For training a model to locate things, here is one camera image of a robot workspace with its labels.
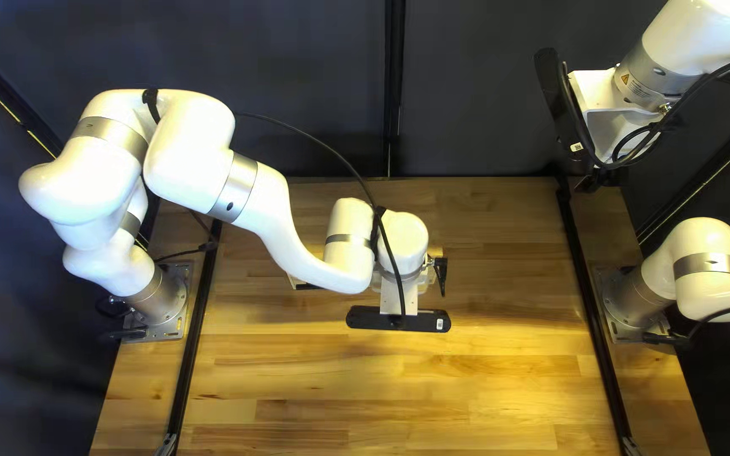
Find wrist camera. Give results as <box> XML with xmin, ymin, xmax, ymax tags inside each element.
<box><xmin>345</xmin><ymin>305</ymin><xmax>452</xmax><ymax>334</ymax></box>
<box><xmin>534</xmin><ymin>47</ymin><xmax>598</xmax><ymax>176</ymax></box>

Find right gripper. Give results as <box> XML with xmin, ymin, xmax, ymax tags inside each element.
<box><xmin>568</xmin><ymin>66</ymin><xmax>665</xmax><ymax>163</ymax></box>

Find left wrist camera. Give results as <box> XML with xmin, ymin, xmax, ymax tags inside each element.
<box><xmin>345</xmin><ymin>305</ymin><xmax>452</xmax><ymax>334</ymax></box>

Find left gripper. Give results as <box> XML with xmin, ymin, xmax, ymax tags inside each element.
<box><xmin>373</xmin><ymin>256</ymin><xmax>449</xmax><ymax>315</ymax></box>

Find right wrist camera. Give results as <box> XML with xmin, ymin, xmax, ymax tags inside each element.
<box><xmin>534</xmin><ymin>47</ymin><xmax>598</xmax><ymax>176</ymax></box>

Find thin black cable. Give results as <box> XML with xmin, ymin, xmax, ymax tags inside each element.
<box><xmin>150</xmin><ymin>242</ymin><xmax>220</xmax><ymax>264</ymax></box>

